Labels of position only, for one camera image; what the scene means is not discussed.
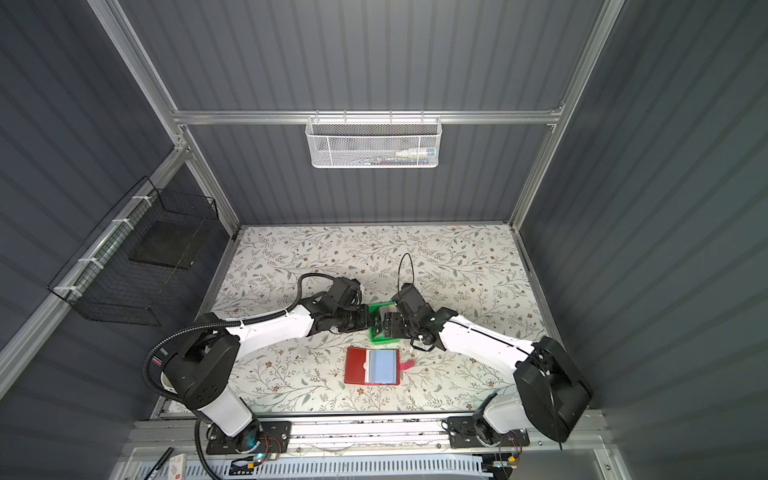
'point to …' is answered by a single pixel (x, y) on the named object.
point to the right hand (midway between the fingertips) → (396, 326)
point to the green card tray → (376, 314)
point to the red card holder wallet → (374, 366)
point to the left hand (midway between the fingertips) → (377, 320)
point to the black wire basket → (138, 256)
